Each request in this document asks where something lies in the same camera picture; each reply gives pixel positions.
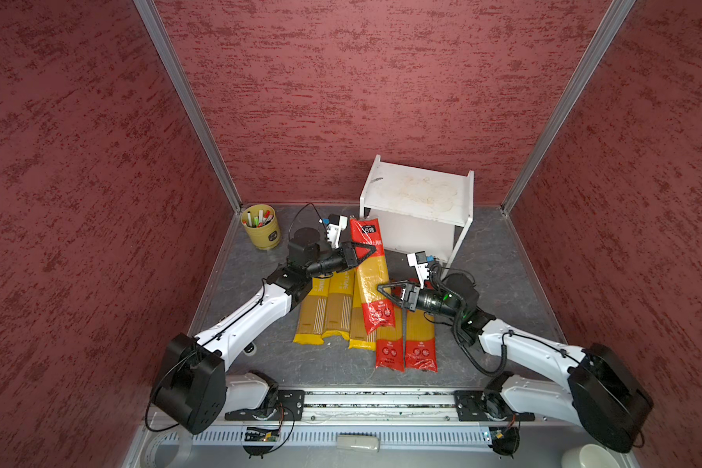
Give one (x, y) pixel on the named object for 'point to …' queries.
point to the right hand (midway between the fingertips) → (378, 295)
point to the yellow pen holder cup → (261, 226)
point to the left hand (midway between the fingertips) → (373, 255)
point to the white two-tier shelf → (421, 210)
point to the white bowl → (588, 455)
